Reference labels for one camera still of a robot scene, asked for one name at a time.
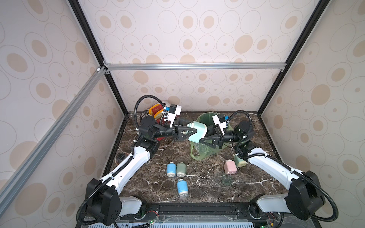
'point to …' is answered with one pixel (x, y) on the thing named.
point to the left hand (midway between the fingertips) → (197, 132)
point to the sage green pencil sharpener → (181, 169)
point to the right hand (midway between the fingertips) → (199, 142)
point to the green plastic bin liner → (201, 151)
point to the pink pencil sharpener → (230, 166)
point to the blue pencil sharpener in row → (171, 168)
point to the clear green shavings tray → (226, 180)
